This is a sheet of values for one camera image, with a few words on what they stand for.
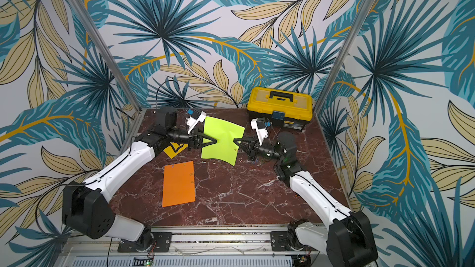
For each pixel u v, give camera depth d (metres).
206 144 0.69
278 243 0.73
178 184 0.91
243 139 0.66
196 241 0.75
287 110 1.00
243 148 0.68
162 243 0.74
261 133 0.63
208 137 0.68
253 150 0.62
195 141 0.64
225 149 0.71
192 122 0.65
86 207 0.40
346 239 0.40
